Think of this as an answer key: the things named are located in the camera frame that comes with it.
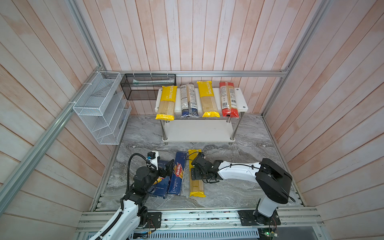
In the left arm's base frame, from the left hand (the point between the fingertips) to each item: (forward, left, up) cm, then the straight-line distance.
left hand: (167, 161), depth 81 cm
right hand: (-2, -17, -12) cm, 22 cm away
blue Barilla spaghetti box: (-4, -5, -9) cm, 11 cm away
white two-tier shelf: (+25, -33, -5) cm, 42 cm away
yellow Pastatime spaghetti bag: (-11, -17, -10) cm, 22 cm away
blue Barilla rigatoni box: (-12, +3, -7) cm, 14 cm away
